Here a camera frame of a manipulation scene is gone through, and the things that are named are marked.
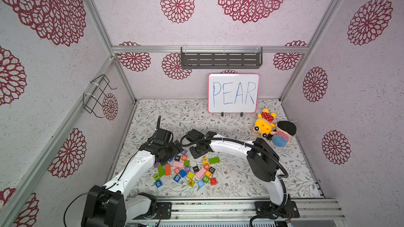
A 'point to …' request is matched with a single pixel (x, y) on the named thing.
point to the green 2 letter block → (205, 179)
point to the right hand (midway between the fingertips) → (194, 151)
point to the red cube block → (213, 181)
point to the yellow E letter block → (205, 160)
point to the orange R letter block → (206, 166)
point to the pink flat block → (178, 164)
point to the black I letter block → (195, 168)
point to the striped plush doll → (281, 136)
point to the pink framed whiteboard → (233, 93)
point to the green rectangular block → (214, 160)
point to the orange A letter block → (184, 157)
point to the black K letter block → (177, 158)
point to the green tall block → (161, 171)
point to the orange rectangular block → (168, 170)
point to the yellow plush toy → (264, 124)
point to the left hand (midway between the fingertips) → (177, 153)
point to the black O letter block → (212, 169)
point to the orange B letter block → (208, 173)
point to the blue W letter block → (158, 183)
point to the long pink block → (201, 173)
